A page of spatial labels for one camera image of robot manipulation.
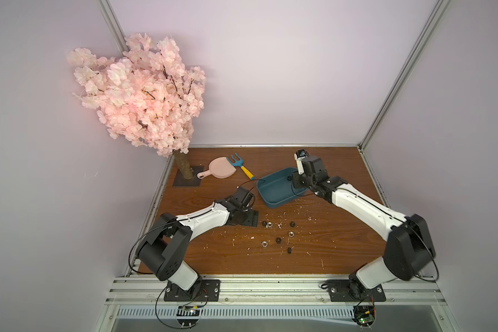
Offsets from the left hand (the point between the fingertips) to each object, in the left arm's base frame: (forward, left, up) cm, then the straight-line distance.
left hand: (253, 218), depth 89 cm
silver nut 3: (-11, -5, -1) cm, 12 cm away
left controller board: (-35, +22, -6) cm, 42 cm away
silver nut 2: (-6, -17, -1) cm, 18 cm away
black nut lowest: (-13, -16, -3) cm, 20 cm away
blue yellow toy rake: (+34, +9, -2) cm, 35 cm away
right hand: (+15, -19, +17) cm, 30 cm away
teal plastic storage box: (+18, -12, -2) cm, 22 cm away
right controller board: (-34, -40, -4) cm, 52 cm away
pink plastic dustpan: (+31, +19, -2) cm, 36 cm away
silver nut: (-2, -8, -2) cm, 8 cm away
